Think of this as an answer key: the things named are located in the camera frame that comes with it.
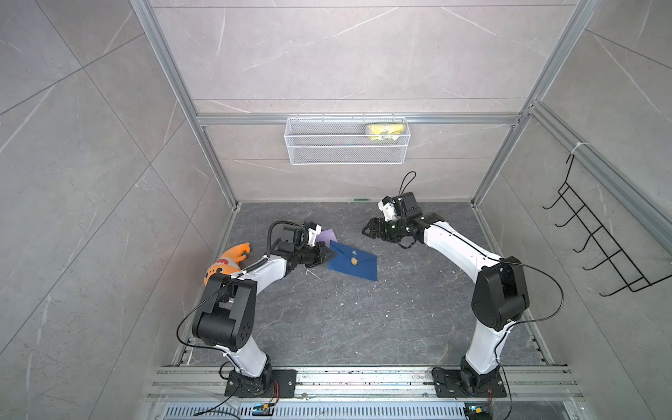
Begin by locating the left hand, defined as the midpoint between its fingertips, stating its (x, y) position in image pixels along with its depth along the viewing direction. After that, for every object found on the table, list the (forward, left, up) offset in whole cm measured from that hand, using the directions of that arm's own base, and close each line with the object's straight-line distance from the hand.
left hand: (338, 250), depth 89 cm
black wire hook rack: (-25, -68, +21) cm, 75 cm away
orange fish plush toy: (-1, +39, -4) cm, 39 cm away
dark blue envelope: (-1, -5, -6) cm, 7 cm away
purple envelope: (+16, +5, -12) cm, 21 cm away
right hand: (+5, -12, +4) cm, 13 cm away
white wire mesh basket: (+40, -3, +17) cm, 43 cm away
